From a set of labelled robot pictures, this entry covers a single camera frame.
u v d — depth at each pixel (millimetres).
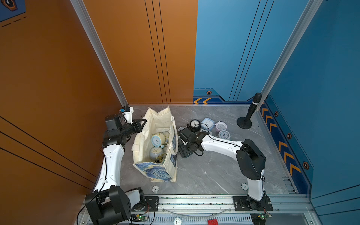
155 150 872
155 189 788
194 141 645
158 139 893
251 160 487
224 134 967
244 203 726
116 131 589
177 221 633
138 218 705
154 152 860
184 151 790
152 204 730
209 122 1053
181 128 998
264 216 693
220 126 1028
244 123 1077
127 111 687
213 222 672
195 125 1026
